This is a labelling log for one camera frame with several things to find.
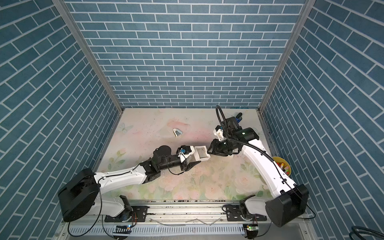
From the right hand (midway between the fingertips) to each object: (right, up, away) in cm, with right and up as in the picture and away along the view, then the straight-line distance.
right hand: (211, 152), depth 74 cm
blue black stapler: (+23, +19, +36) cm, 47 cm away
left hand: (-6, -2, +1) cm, 6 cm away
